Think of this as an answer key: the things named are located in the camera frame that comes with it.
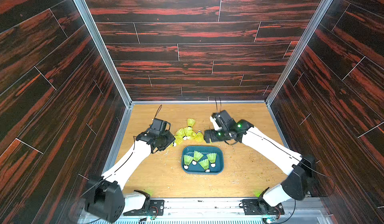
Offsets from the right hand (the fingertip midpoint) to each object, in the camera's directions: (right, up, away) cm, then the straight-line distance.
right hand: (213, 134), depth 82 cm
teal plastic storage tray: (-9, -21, +4) cm, 23 cm away
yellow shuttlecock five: (-13, +6, +22) cm, 26 cm away
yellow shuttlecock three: (-15, -16, +4) cm, 22 cm away
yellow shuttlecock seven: (-20, -2, +16) cm, 26 cm away
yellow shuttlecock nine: (-22, -6, +16) cm, 27 cm away
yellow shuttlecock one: (0, -15, +4) cm, 15 cm away
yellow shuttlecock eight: (-13, -3, +16) cm, 21 cm away
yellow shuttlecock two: (-9, -14, +6) cm, 18 cm away
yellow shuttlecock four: (-4, -17, +2) cm, 18 cm away
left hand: (-22, -3, +2) cm, 22 cm away
